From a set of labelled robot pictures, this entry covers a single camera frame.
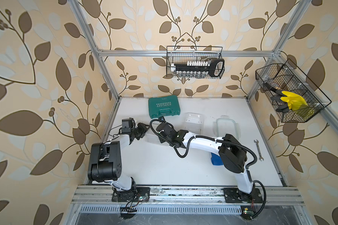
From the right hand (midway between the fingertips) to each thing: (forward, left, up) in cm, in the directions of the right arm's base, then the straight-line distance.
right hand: (162, 133), depth 90 cm
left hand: (+5, +11, +1) cm, 12 cm away
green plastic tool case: (+26, -1, -2) cm, 26 cm away
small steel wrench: (-16, -61, -8) cm, 64 cm away
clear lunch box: (+13, -23, -8) cm, 28 cm away
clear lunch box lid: (+10, -46, -8) cm, 48 cm away
